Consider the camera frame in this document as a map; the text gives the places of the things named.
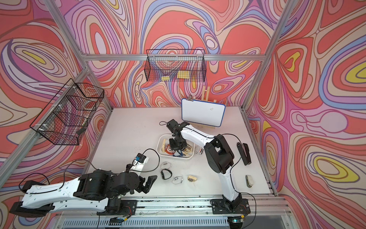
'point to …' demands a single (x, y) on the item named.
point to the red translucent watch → (167, 149)
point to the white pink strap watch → (166, 165)
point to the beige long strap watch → (163, 146)
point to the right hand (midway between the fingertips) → (176, 152)
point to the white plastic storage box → (161, 155)
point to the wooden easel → (205, 94)
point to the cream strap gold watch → (188, 150)
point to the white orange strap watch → (200, 152)
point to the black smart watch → (162, 175)
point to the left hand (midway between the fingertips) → (152, 176)
